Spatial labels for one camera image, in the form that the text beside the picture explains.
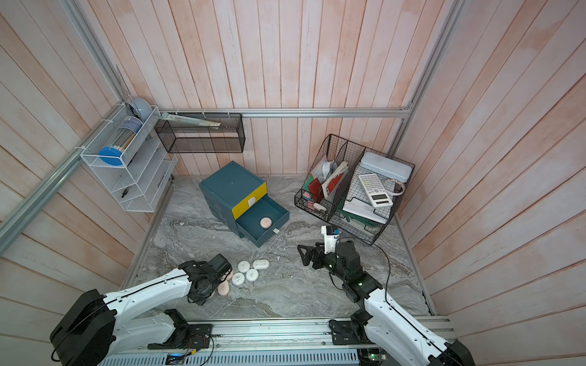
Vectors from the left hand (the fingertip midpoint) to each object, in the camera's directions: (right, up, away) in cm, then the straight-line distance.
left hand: (211, 289), depth 84 cm
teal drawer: (+13, +24, +5) cm, 28 cm away
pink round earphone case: (+20, +24, +7) cm, 32 cm away
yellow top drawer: (+14, +33, +1) cm, 36 cm away
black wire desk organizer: (+55, +38, +4) cm, 67 cm away
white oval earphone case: (+18, +8, +4) cm, 21 cm away
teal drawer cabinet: (+10, +35, 0) cm, 36 cm away
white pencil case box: (+70, +48, +9) cm, 85 cm away
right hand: (+36, +18, -3) cm, 40 cm away
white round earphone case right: (+15, +5, +2) cm, 16 cm away
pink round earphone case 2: (+11, +10, -12) cm, 19 cm away
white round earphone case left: (+10, +4, 0) cm, 11 cm away
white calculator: (+63, +37, +2) cm, 73 cm away
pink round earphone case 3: (+5, +2, -3) cm, 6 cm away
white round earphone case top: (+12, +7, +4) cm, 14 cm away
